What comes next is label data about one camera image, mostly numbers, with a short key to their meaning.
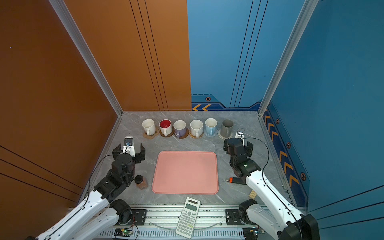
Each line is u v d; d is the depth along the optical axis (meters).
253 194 0.79
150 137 1.04
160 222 0.73
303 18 0.73
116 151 0.66
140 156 0.67
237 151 0.59
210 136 1.05
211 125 1.01
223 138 1.03
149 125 1.02
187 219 0.72
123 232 0.71
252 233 0.70
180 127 1.05
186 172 0.91
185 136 1.05
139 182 0.75
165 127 1.03
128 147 0.60
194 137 1.02
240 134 0.66
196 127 1.05
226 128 0.97
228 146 0.60
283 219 0.40
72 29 0.76
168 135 1.03
